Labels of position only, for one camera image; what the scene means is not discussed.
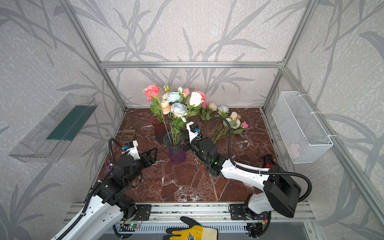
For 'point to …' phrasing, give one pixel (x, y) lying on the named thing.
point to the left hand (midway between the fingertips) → (156, 146)
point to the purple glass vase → (174, 140)
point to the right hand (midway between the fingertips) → (182, 125)
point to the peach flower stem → (166, 108)
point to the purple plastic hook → (108, 169)
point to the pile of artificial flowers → (226, 125)
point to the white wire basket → (305, 141)
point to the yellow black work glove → (194, 231)
